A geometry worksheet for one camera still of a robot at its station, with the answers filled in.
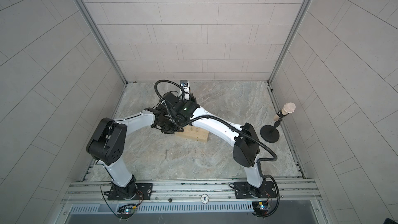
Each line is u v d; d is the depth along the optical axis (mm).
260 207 679
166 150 845
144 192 708
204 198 693
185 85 655
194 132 869
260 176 574
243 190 706
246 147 450
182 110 553
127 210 645
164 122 771
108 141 472
